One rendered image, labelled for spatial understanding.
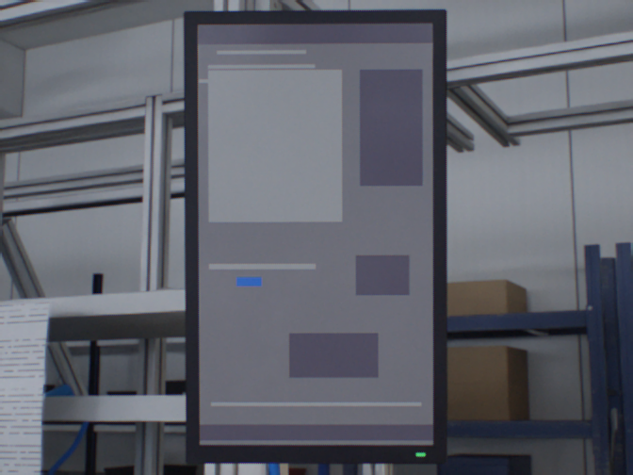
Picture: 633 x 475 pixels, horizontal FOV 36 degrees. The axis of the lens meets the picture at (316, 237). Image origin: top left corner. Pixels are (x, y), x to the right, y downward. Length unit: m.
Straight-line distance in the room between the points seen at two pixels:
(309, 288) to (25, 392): 0.62
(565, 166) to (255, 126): 3.78
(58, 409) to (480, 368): 2.84
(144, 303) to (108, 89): 4.63
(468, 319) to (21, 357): 2.93
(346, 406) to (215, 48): 0.43
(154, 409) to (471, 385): 2.86
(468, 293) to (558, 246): 0.61
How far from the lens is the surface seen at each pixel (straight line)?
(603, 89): 4.88
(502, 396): 4.26
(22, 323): 1.60
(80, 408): 1.65
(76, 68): 6.37
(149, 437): 2.14
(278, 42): 1.11
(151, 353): 2.14
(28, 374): 1.58
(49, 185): 3.07
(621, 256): 4.18
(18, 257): 2.67
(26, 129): 2.47
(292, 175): 1.10
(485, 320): 4.27
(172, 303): 1.56
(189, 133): 1.11
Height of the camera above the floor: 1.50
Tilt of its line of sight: 10 degrees up
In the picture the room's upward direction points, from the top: straight up
